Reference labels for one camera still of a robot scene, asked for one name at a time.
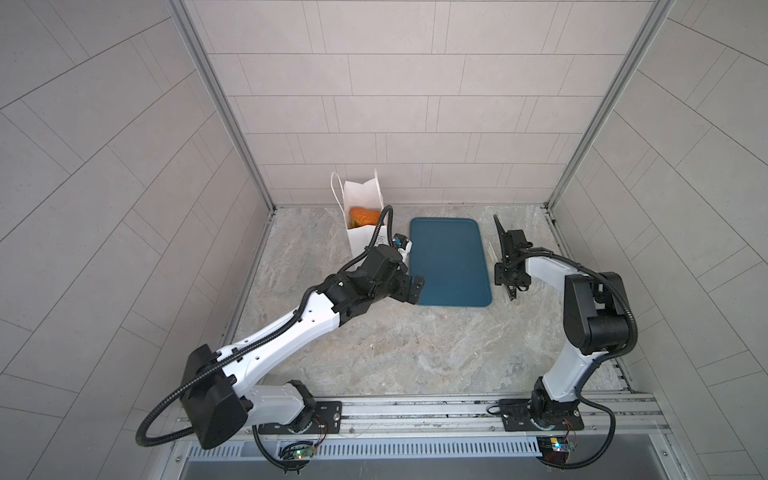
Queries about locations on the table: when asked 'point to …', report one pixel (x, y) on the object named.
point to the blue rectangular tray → (449, 254)
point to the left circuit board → (298, 450)
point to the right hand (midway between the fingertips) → (504, 275)
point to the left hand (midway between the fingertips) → (418, 274)
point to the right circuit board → (553, 447)
